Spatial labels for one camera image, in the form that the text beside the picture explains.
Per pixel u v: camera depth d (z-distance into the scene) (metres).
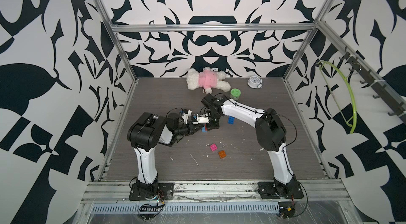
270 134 0.54
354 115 0.66
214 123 0.83
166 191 0.74
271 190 0.74
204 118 0.82
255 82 1.15
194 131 0.87
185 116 0.90
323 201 0.73
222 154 0.83
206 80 1.08
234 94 1.05
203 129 0.91
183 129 0.85
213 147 0.86
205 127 0.89
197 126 0.89
